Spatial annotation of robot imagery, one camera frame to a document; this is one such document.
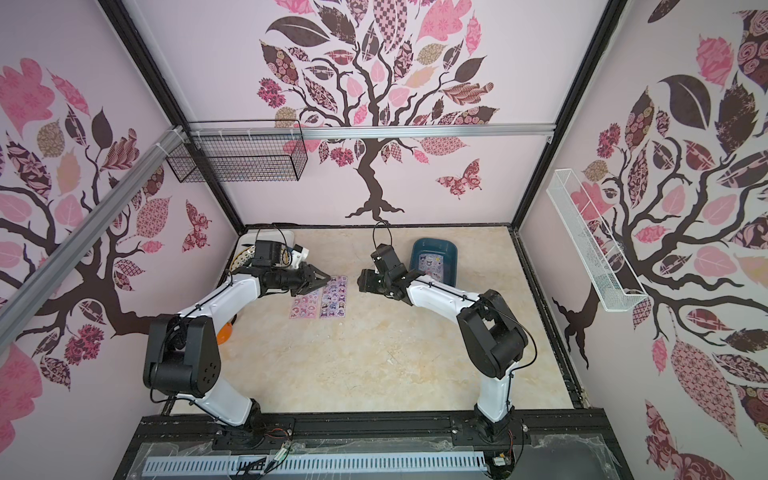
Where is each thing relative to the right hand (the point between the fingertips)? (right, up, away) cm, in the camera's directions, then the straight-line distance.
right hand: (365, 283), depth 91 cm
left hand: (-11, 0, -4) cm, 12 cm away
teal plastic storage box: (+29, +12, +16) cm, 35 cm away
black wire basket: (-40, +43, +4) cm, 59 cm away
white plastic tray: (-50, +16, +28) cm, 59 cm away
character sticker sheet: (+23, +5, +16) cm, 29 cm away
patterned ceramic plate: (-48, +8, +18) cm, 52 cm away
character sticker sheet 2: (-12, -6, +9) cm, 16 cm away
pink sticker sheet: (-20, -8, +7) cm, 23 cm away
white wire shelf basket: (+64, +11, -11) cm, 66 cm away
